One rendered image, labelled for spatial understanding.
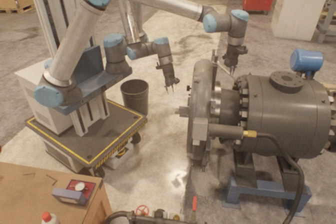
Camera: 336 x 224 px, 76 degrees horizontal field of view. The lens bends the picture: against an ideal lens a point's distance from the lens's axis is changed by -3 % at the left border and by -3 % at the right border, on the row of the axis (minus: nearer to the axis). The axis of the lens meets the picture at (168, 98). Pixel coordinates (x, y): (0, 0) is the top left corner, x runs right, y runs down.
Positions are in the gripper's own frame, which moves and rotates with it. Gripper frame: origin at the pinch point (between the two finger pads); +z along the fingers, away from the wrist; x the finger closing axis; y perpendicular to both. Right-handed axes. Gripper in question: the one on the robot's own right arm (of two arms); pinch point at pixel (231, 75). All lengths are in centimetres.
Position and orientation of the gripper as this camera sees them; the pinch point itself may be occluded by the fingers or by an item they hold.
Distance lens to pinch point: 137.7
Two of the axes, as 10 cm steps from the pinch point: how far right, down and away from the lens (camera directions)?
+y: -4.1, -5.9, 7.0
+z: 0.1, 7.6, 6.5
